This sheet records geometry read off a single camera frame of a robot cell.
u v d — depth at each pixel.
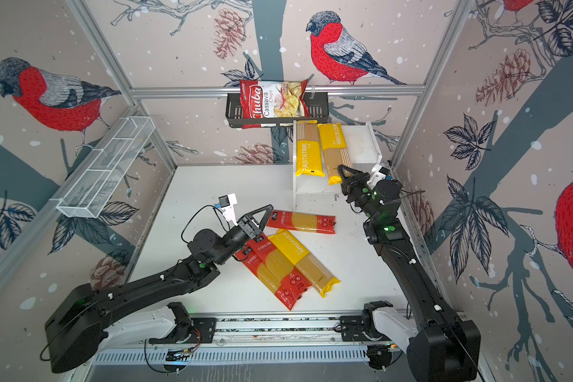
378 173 0.67
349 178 0.66
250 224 0.60
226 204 0.63
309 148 0.78
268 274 0.83
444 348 0.37
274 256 0.87
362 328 0.73
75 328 0.40
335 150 0.77
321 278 0.82
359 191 0.64
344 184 0.67
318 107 0.95
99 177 0.76
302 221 0.98
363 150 0.80
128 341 0.52
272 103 0.88
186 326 0.66
